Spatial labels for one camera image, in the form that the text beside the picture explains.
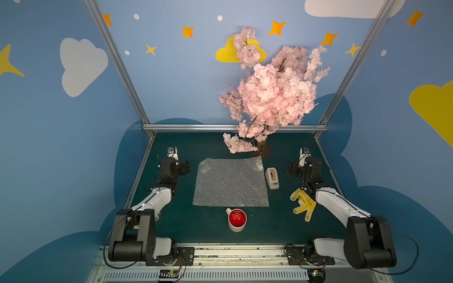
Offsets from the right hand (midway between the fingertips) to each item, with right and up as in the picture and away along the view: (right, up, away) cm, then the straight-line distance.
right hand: (301, 160), depth 90 cm
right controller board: (0, -48, -16) cm, 51 cm away
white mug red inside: (-34, -29, -5) cm, 45 cm away
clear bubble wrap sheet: (-36, -13, +9) cm, 40 cm away
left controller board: (-63, -47, -17) cm, 80 cm away
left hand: (-64, +1, 0) cm, 64 cm away
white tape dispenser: (-14, -9, +6) cm, 18 cm away
